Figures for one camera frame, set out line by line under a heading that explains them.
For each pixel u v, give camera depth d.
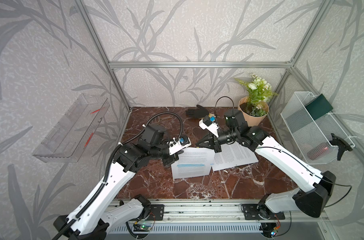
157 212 0.74
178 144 0.53
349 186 0.40
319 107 0.71
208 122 0.56
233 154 0.94
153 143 0.49
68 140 0.67
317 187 0.39
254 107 0.99
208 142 0.60
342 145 0.57
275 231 0.69
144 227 0.71
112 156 0.43
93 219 0.37
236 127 0.53
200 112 1.17
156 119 1.12
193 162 0.72
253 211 0.74
